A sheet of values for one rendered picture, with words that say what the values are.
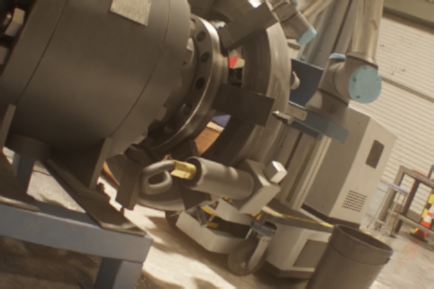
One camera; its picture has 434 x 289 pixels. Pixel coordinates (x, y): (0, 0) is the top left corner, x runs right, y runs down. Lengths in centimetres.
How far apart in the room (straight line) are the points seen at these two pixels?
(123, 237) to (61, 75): 41
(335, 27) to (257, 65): 109
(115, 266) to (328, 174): 137
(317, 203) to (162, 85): 130
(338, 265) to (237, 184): 71
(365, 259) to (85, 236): 110
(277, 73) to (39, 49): 72
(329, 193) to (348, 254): 57
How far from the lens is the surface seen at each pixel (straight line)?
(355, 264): 189
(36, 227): 107
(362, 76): 191
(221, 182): 130
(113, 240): 121
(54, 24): 105
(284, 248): 217
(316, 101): 208
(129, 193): 166
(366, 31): 198
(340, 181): 235
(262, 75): 146
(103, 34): 113
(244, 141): 143
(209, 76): 147
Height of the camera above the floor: 61
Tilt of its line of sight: 4 degrees down
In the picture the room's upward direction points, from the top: 24 degrees clockwise
